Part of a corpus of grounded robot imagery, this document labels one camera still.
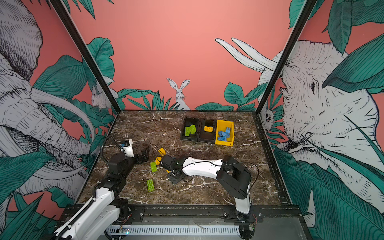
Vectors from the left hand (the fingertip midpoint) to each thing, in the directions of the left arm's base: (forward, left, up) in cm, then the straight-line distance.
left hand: (141, 145), depth 81 cm
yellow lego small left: (-2, -7, -14) cm, 16 cm away
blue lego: (+18, -54, -12) cm, 58 cm away
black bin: (+15, -39, -17) cm, 45 cm away
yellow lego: (+4, -8, -15) cm, 17 cm away
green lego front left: (-17, -4, -15) cm, 23 cm away
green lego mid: (-6, -4, -16) cm, 17 cm away
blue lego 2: (+16, -50, -14) cm, 54 cm away
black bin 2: (+21, -27, -15) cm, 38 cm away
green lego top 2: (+22, -29, -15) cm, 39 cm away
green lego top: (+19, -25, -14) cm, 34 cm away
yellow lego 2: (+21, -40, -14) cm, 48 cm away
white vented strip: (-38, -3, -16) cm, 41 cm away
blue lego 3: (+11, -49, -13) cm, 53 cm away
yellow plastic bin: (+25, -51, -16) cm, 59 cm away
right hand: (-14, -17, -13) cm, 26 cm away
